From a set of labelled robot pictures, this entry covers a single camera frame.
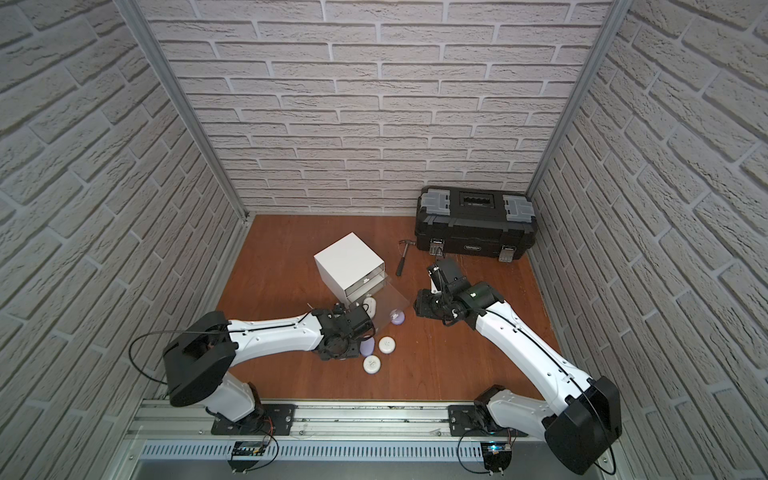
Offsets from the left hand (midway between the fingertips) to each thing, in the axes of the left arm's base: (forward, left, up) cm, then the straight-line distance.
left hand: (354, 348), depth 85 cm
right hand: (+6, -20, +14) cm, 25 cm away
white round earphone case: (+1, -9, +1) cm, 9 cm away
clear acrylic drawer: (+14, -10, +1) cm, 17 cm away
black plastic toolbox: (+36, -37, +17) cm, 55 cm away
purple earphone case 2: (-1, -4, +3) cm, 5 cm away
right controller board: (-26, -37, -2) cm, 45 cm away
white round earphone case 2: (-5, -5, +1) cm, 7 cm away
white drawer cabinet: (+20, +2, +12) cm, 23 cm away
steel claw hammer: (+39, -17, +1) cm, 43 cm away
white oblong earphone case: (+11, -4, +5) cm, 13 cm away
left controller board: (-23, +26, -4) cm, 35 cm away
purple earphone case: (+7, -12, +5) cm, 15 cm away
